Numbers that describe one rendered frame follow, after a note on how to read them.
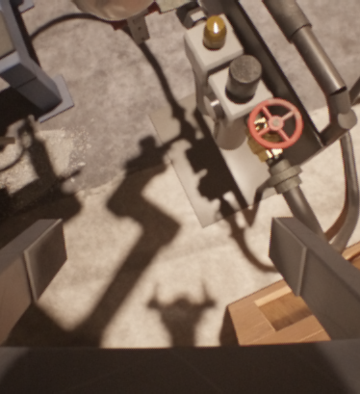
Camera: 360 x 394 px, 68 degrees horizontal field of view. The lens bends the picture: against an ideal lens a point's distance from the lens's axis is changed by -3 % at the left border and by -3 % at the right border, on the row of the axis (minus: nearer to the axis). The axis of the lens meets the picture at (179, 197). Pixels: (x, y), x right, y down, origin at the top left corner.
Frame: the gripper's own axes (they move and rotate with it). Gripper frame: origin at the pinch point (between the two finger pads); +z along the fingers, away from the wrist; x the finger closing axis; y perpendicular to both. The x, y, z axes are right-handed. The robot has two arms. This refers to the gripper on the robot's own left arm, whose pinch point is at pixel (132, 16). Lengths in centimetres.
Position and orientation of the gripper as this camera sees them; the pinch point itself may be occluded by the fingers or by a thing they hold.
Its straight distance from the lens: 52.9
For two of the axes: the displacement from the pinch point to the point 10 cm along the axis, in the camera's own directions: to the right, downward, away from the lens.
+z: 0.9, 1.3, 9.9
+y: 9.0, -4.3, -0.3
